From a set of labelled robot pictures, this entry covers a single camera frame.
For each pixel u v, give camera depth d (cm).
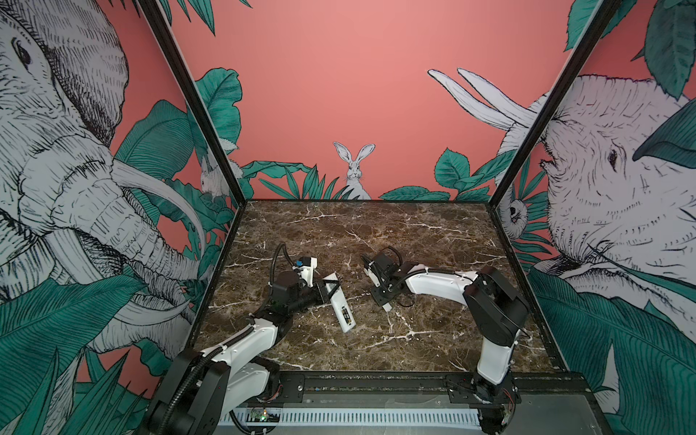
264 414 70
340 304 81
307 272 78
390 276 71
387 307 90
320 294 73
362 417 70
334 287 81
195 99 86
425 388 75
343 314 81
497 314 48
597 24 70
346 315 82
